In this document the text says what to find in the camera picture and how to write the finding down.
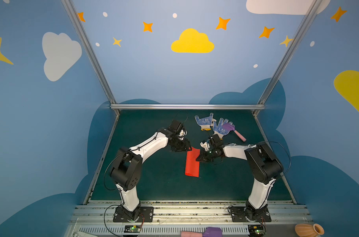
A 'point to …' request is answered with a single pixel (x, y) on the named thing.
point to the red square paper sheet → (192, 166)
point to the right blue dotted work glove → (219, 131)
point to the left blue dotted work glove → (205, 123)
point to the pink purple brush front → (212, 231)
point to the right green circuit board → (255, 230)
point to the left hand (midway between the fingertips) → (189, 149)
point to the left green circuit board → (132, 228)
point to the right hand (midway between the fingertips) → (196, 158)
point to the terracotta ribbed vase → (307, 230)
